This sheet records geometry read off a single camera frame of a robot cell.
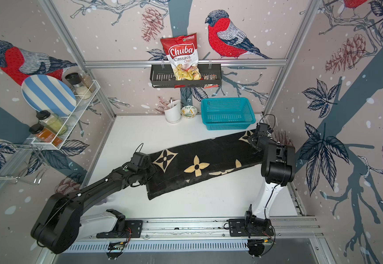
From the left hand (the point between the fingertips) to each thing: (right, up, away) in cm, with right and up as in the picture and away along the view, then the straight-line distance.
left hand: (160, 168), depth 88 cm
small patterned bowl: (+14, +34, +34) cm, 50 cm away
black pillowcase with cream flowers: (+8, +1, +3) cm, 8 cm away
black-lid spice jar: (-40, +41, -5) cm, 58 cm away
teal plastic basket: (+43, +33, +34) cm, 64 cm away
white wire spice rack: (-37, +31, -12) cm, 50 cm away
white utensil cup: (+4, +31, +22) cm, 38 cm away
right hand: (+56, +15, +16) cm, 60 cm away
